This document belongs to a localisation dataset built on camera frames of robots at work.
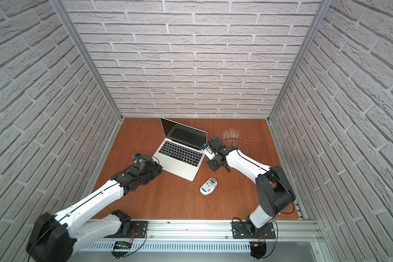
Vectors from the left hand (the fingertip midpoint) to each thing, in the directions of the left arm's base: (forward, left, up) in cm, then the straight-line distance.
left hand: (158, 165), depth 84 cm
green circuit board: (-34, +13, -12) cm, 38 cm away
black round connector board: (-36, -48, -9) cm, 61 cm away
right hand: (+3, -28, -3) cm, 28 cm away
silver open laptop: (+14, -11, -8) cm, 20 cm away
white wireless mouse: (-9, -27, -7) cm, 29 cm away
